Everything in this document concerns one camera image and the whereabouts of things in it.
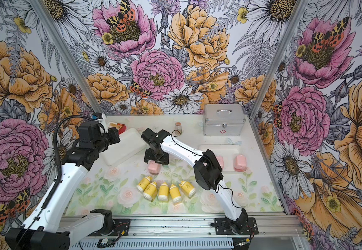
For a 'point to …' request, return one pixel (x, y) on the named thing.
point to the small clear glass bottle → (178, 128)
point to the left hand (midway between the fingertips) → (117, 135)
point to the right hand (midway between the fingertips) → (154, 165)
